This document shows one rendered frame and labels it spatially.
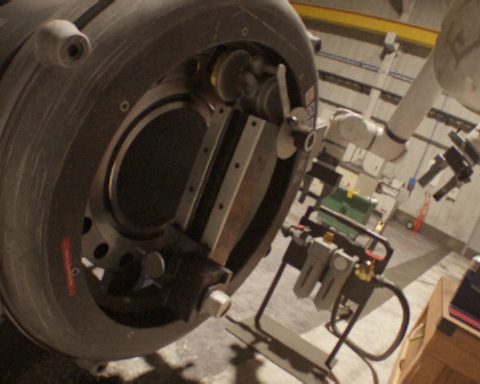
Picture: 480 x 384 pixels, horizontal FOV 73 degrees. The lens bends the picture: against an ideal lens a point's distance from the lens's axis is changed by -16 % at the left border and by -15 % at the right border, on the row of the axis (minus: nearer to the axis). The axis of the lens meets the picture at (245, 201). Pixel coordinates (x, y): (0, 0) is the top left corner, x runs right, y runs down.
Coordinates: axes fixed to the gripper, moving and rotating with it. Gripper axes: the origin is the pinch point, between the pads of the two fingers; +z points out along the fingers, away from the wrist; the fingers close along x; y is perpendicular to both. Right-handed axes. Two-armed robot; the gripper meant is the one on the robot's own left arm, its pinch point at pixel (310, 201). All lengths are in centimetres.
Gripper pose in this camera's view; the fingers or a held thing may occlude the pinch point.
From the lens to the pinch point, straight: 130.7
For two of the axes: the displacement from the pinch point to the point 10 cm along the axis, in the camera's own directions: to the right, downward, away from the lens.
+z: -3.9, 9.0, 1.8
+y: 4.9, 0.3, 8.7
